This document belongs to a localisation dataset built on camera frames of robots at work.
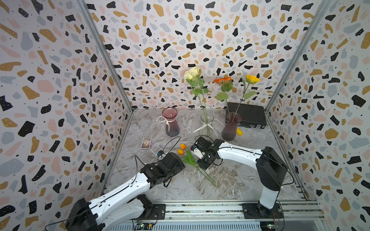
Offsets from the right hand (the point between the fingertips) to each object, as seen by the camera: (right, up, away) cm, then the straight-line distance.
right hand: (201, 164), depth 87 cm
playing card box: (-38, +11, +12) cm, 41 cm away
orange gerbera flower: (+15, +47, -1) cm, 50 cm away
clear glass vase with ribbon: (+3, +22, +12) cm, 25 cm away
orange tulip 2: (-8, +2, +5) cm, 10 cm away
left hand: (-11, +1, -7) cm, 14 cm away
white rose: (-5, +52, +5) cm, 52 cm away
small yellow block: (+29, +19, +20) cm, 40 cm away
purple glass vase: (+20, +19, +11) cm, 30 cm away
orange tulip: (-8, +6, +6) cm, 12 cm away
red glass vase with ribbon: (-21, +31, +8) cm, 38 cm away
